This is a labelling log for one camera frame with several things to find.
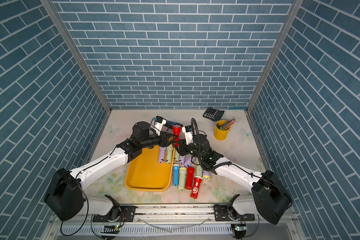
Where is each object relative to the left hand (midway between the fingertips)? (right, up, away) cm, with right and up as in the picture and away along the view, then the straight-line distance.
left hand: (178, 137), depth 76 cm
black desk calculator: (+25, +14, +39) cm, 48 cm away
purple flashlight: (-11, -12, +15) cm, 22 cm away
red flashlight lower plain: (+6, -21, +9) cm, 24 cm away
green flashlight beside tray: (-2, -13, +14) cm, 19 cm away
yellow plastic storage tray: (-20, -21, +9) cm, 30 cm away
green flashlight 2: (+11, -20, +10) cm, 25 cm away
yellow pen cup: (+27, -1, +21) cm, 35 cm away
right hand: (-1, -3, +2) cm, 4 cm away
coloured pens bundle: (+31, +7, +17) cm, 36 cm away
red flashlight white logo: (+9, -27, +4) cm, 29 cm away
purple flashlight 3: (+5, -16, +14) cm, 22 cm away
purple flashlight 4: (+15, -22, +7) cm, 28 cm away
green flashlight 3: (+2, -21, +8) cm, 23 cm away
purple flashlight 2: (+1, -15, +13) cm, 20 cm away
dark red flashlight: (-1, +4, -1) cm, 4 cm away
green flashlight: (-6, -12, +15) cm, 20 cm away
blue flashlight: (-2, -22, +7) cm, 23 cm away
